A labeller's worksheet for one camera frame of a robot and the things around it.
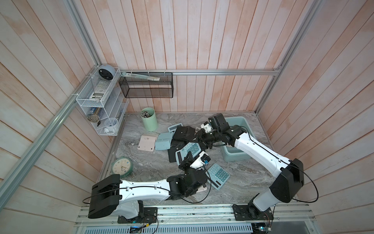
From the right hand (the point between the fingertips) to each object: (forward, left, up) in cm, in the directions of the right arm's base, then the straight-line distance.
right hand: (190, 141), depth 76 cm
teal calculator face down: (-5, -2, +1) cm, 5 cm away
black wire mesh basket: (+47, +39, +1) cm, 61 cm away
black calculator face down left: (+10, +9, -18) cm, 22 cm away
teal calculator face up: (-10, -16, -22) cm, 29 cm away
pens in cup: (+24, +30, -4) cm, 39 cm away
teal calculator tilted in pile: (+12, +18, -18) cm, 28 cm away
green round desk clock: (-6, +42, -19) cm, 47 cm away
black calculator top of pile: (+17, +3, -15) cm, 23 cm away
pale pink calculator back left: (+12, +30, -20) cm, 38 cm away
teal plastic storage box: (-2, -23, -9) cm, 25 cm away
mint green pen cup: (+23, +28, -8) cm, 37 cm away
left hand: (-6, 0, -3) cm, 7 cm away
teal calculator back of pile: (+24, +12, -19) cm, 33 cm away
